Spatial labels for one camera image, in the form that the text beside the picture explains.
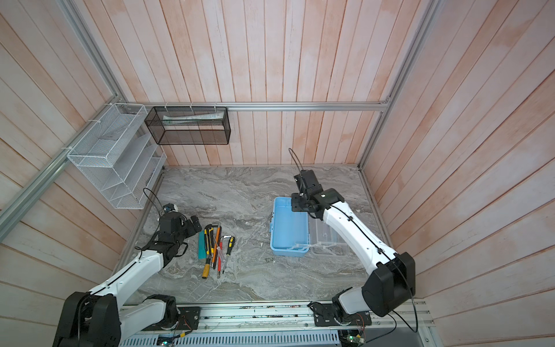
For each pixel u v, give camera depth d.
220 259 0.86
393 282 0.40
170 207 0.77
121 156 0.73
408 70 0.82
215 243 0.90
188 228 0.80
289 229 0.99
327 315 0.73
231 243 0.90
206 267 0.84
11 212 0.51
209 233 0.93
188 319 0.73
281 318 0.75
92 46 0.75
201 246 0.90
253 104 0.96
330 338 0.70
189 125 1.04
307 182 0.61
